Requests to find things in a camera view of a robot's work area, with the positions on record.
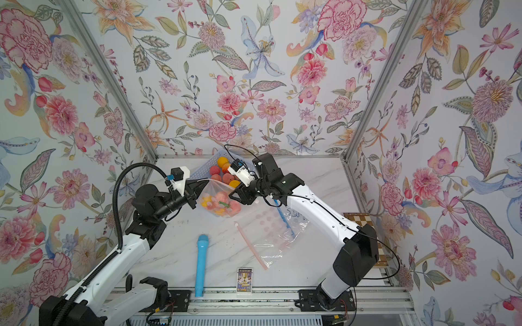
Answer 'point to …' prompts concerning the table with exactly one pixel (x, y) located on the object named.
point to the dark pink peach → (215, 170)
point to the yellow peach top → (221, 161)
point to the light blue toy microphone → (201, 263)
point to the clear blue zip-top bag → (294, 221)
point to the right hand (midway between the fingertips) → (234, 189)
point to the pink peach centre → (227, 178)
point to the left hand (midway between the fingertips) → (210, 181)
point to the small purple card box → (245, 280)
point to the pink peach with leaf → (222, 198)
